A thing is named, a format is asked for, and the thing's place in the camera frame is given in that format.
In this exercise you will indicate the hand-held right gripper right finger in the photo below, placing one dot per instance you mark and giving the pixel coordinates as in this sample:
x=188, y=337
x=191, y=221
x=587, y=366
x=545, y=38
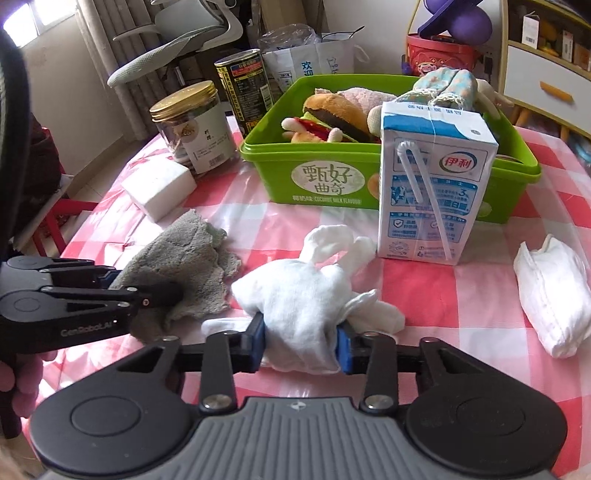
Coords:
x=345, y=348

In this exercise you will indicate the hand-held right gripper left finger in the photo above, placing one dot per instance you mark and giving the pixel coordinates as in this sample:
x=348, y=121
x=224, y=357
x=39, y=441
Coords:
x=253, y=344

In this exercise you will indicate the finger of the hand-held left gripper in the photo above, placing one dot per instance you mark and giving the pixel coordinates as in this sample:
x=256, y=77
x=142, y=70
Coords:
x=60, y=270
x=138, y=295

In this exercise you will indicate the white knotted cloth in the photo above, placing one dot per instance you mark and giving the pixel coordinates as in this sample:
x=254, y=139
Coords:
x=300, y=304

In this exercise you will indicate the grey towel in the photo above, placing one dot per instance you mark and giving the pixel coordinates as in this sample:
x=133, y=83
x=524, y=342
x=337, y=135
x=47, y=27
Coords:
x=189, y=258

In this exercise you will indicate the green plastic bin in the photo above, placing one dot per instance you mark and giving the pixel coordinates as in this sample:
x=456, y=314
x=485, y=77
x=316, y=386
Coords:
x=277, y=170

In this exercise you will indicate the burger plush toy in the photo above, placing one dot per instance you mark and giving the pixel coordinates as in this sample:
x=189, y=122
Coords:
x=337, y=110

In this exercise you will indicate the beige doll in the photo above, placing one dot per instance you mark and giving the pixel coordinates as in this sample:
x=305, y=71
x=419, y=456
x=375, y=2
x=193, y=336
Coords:
x=443, y=87

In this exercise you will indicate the person's left hand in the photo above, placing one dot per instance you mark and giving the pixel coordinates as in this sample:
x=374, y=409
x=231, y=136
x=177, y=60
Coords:
x=32, y=392

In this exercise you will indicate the red stool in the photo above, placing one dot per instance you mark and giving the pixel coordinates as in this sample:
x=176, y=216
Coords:
x=60, y=217

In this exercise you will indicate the white foam block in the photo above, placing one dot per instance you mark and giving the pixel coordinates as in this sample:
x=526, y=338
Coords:
x=157, y=184

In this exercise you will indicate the pink checked tablecloth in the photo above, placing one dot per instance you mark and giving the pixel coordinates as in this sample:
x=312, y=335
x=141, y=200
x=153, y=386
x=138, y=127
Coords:
x=461, y=314

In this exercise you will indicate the blue white milk carton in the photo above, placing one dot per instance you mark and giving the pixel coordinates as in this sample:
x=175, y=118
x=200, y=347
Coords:
x=429, y=203

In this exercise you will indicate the clear jar with gold lid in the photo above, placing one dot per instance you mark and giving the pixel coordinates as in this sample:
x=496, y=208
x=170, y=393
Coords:
x=198, y=134

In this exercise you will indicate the white rolled cloth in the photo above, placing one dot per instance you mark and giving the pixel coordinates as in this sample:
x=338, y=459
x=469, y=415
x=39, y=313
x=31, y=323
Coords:
x=554, y=295

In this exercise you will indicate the beige curtain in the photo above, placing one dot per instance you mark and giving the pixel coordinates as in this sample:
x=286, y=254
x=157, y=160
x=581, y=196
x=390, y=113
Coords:
x=111, y=46

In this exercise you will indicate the dark green can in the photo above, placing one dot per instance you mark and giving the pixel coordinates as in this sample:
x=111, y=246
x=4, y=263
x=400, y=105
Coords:
x=242, y=87

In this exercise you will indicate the white office chair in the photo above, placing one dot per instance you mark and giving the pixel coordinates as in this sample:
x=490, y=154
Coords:
x=184, y=27

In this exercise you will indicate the white paper bag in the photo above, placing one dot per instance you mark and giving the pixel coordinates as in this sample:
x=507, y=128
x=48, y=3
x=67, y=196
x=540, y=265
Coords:
x=332, y=57

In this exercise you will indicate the clear plastic bag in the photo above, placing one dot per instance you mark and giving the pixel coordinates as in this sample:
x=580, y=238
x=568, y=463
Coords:
x=286, y=37

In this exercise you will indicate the red snack bucket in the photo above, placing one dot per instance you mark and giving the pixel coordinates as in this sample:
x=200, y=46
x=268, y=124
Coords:
x=443, y=57

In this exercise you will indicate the tall wooden shelf cabinet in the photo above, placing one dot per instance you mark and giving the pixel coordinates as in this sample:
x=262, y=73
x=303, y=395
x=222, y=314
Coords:
x=545, y=83

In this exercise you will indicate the purple pogo ball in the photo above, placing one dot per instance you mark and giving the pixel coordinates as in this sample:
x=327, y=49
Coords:
x=466, y=21

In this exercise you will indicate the small white box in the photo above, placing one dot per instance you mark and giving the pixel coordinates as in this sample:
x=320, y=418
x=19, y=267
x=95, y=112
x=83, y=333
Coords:
x=531, y=28

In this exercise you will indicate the yellow toy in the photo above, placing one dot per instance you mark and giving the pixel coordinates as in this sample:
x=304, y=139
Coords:
x=549, y=37

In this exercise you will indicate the black wall plug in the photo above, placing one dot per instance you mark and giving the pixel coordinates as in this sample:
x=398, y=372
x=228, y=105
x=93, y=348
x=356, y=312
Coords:
x=488, y=63

